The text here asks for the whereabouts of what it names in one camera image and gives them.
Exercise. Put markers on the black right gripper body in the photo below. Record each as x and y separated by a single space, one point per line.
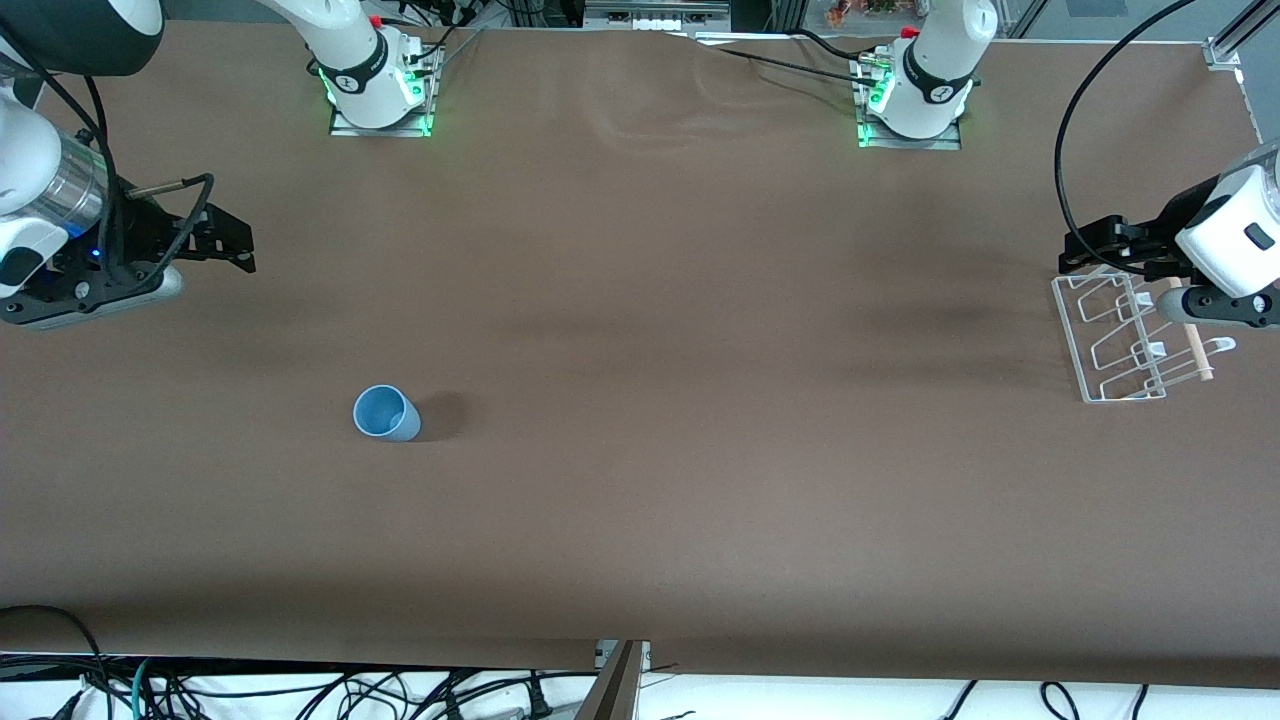
146 232

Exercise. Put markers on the aluminium profile with bracket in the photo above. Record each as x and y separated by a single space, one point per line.
615 685

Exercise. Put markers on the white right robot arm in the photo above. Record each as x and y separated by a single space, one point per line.
30 160

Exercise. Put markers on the light blue cup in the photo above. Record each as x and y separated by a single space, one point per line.
384 413

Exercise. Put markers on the silver aluminium corner profile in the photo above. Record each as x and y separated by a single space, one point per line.
1232 40

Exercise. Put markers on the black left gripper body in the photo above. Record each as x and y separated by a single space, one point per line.
1150 239

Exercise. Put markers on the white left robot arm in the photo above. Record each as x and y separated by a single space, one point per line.
1225 235

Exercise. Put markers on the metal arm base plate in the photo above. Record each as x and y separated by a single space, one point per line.
410 125
950 140

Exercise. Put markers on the grey device with ports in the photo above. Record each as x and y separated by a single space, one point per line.
655 12

